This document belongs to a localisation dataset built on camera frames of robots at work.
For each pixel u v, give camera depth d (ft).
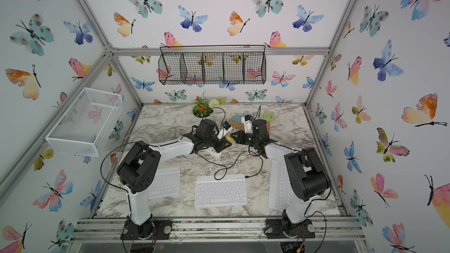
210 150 2.96
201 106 3.16
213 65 3.23
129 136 3.59
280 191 2.76
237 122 3.60
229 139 2.91
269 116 3.76
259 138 2.43
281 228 2.39
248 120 2.77
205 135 2.48
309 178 1.60
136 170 1.65
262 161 3.08
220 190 2.77
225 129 2.70
